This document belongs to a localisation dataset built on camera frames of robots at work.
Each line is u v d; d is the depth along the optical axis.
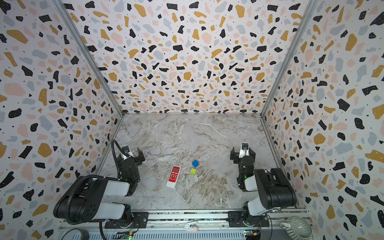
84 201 0.43
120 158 0.80
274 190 0.46
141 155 0.84
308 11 0.73
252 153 0.84
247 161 0.71
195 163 0.95
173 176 0.88
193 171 0.89
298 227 0.72
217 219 0.76
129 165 0.68
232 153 0.85
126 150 0.74
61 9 0.69
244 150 0.77
